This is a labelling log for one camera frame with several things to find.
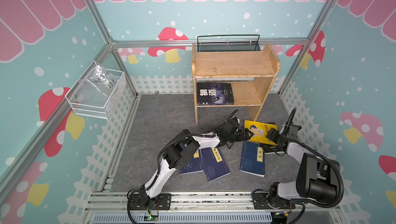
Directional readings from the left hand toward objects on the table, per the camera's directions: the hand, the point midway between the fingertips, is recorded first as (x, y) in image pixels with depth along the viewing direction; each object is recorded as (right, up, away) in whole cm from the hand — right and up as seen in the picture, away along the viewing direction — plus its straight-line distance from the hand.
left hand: (247, 138), depth 91 cm
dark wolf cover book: (-20, +26, -4) cm, 33 cm away
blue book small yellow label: (+2, -11, -4) cm, 12 cm away
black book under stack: (+12, -6, -2) cm, 13 cm away
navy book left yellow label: (-31, -14, -7) cm, 35 cm away
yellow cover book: (+10, +4, +6) cm, 12 cm away
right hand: (+16, +2, +2) cm, 17 cm away
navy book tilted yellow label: (-20, -14, -6) cm, 25 cm away
